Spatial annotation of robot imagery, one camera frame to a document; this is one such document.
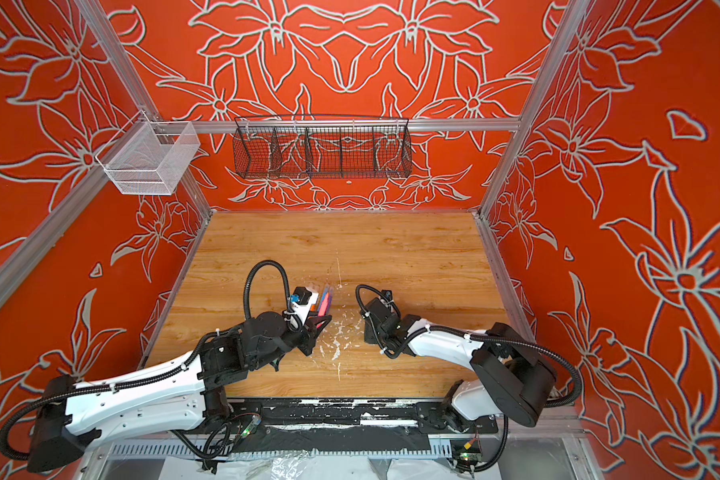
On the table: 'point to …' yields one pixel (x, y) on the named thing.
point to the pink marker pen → (323, 308)
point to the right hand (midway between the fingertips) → (369, 329)
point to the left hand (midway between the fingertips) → (329, 314)
